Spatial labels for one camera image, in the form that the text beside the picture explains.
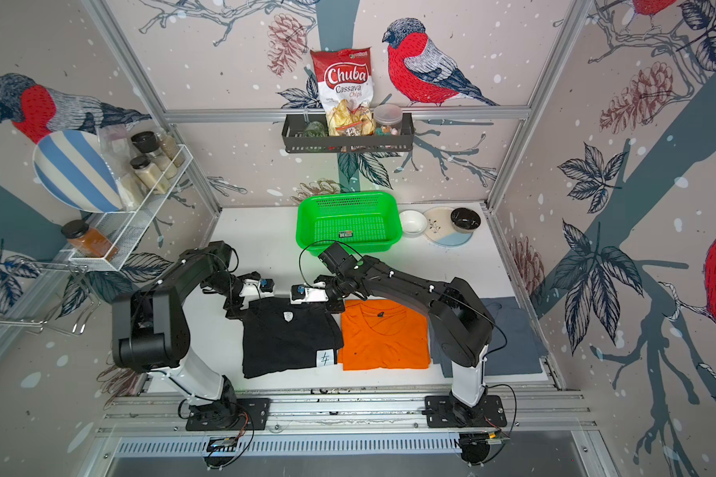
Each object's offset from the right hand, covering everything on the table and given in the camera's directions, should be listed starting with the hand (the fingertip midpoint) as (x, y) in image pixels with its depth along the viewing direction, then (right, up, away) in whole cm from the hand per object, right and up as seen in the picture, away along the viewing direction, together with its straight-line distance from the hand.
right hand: (313, 300), depth 82 cm
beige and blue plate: (+43, +21, +31) cm, 57 cm away
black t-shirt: (-11, -11, +3) cm, 15 cm away
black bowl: (+53, +24, +28) cm, 65 cm away
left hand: (-18, +1, +8) cm, 20 cm away
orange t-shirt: (+20, -11, +4) cm, 23 cm away
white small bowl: (+33, +23, +30) cm, 51 cm away
